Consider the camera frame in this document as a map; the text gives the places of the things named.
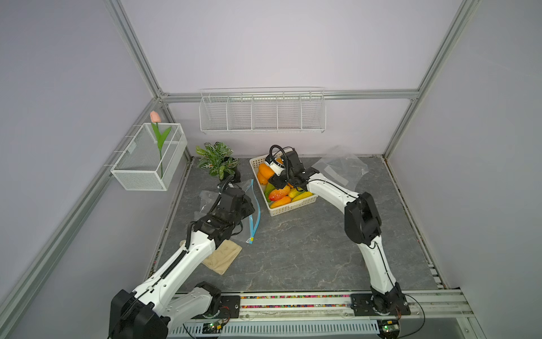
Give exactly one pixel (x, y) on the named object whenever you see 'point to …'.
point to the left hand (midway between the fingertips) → (250, 202)
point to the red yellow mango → (276, 194)
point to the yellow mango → (302, 195)
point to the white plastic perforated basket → (254, 164)
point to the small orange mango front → (280, 202)
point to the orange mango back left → (265, 171)
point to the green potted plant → (216, 159)
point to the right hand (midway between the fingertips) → (274, 171)
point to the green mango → (294, 192)
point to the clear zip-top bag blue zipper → (250, 226)
